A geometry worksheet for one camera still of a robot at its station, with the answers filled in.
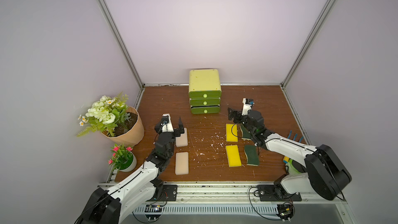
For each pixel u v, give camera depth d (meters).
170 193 0.73
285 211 0.70
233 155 0.85
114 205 0.41
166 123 0.67
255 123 0.64
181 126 0.75
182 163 0.81
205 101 0.95
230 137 0.90
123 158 0.77
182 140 0.91
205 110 1.00
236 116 0.76
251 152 0.83
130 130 0.77
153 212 0.71
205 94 0.90
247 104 0.74
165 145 0.60
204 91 0.88
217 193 0.74
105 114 0.66
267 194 0.72
